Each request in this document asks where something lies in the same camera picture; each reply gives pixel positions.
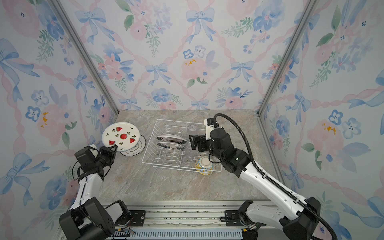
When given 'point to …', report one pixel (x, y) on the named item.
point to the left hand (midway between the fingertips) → (116, 144)
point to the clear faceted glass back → (192, 128)
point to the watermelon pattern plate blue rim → (125, 135)
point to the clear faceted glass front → (188, 161)
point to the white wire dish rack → (157, 156)
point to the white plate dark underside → (172, 138)
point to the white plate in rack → (171, 145)
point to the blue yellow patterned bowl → (203, 165)
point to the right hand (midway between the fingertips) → (197, 134)
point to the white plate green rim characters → (138, 148)
